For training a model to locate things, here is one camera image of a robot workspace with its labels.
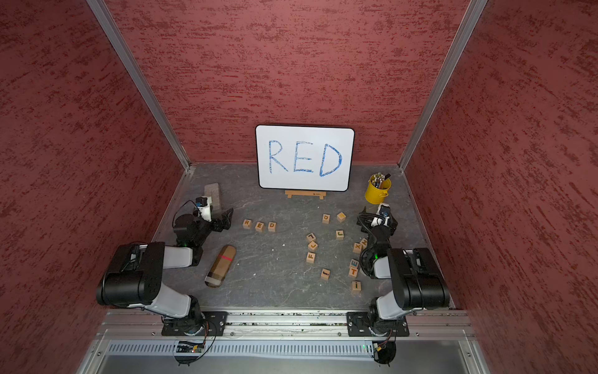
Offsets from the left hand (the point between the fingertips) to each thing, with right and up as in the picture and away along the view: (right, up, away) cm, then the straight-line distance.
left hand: (222, 211), depth 93 cm
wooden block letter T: (+52, -22, -9) cm, 57 cm away
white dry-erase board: (+39, +22, +5) cm, 45 cm away
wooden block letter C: (+37, -13, -3) cm, 40 cm away
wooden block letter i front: (+52, -25, -13) cm, 59 cm away
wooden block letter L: (+36, -11, 0) cm, 38 cm away
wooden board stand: (+27, +7, +13) cm, 31 cm away
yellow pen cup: (+65, +6, +9) cm, 66 cm away
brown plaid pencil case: (+2, -20, -8) cm, 22 cm away
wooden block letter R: (+10, -6, +2) cm, 12 cm away
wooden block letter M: (+57, -13, -3) cm, 59 cm away
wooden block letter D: (+20, -7, +2) cm, 21 cm away
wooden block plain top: (+50, -3, +6) cm, 50 cm away
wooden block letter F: (+36, -17, -6) cm, 40 cm away
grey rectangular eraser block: (-10, +7, +14) cm, 18 cm away
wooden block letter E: (+15, -7, +2) cm, 16 cm away
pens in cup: (+64, +13, +1) cm, 65 cm away
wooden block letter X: (+54, -14, -3) cm, 56 cm away
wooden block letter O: (+43, -4, +5) cm, 43 cm away
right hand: (+62, -1, -2) cm, 62 cm away
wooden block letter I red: (+41, -22, -10) cm, 48 cm away
